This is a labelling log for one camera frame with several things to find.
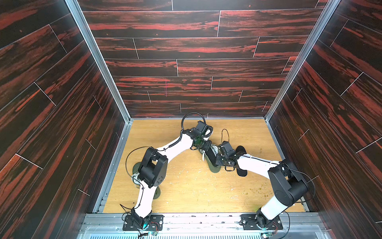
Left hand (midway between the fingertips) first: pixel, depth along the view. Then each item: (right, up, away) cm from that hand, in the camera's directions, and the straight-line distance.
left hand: (211, 147), depth 91 cm
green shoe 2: (-33, -9, -37) cm, 50 cm away
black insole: (+22, -3, +10) cm, 24 cm away
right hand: (+7, -8, +4) cm, 11 cm away
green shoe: (+1, -13, -3) cm, 13 cm away
